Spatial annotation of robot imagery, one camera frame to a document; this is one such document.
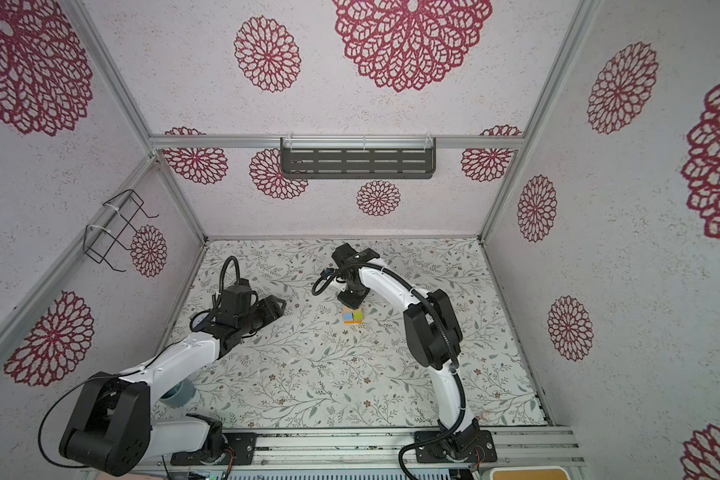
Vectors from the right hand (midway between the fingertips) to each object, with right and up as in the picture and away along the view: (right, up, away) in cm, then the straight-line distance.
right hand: (354, 294), depth 94 cm
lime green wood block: (+1, -7, 0) cm, 7 cm away
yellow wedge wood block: (-2, -5, -1) cm, 5 cm away
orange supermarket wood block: (0, -9, +2) cm, 10 cm away
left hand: (-22, -5, -5) cm, 23 cm away
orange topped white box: (+39, -37, -28) cm, 61 cm away
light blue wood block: (-2, -7, +1) cm, 7 cm away
